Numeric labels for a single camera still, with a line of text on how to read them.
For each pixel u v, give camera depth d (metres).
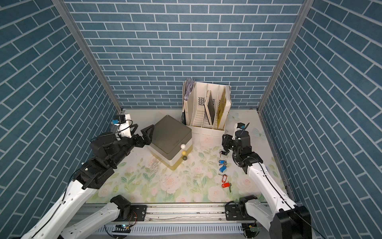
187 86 0.91
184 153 0.85
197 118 1.15
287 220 0.38
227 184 0.83
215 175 0.87
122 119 0.52
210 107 0.99
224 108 0.91
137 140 0.56
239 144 0.60
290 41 0.83
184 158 0.89
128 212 0.68
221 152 0.96
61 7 0.70
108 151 0.45
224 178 0.86
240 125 0.71
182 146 0.79
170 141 0.77
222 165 0.91
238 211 0.74
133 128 0.55
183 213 0.75
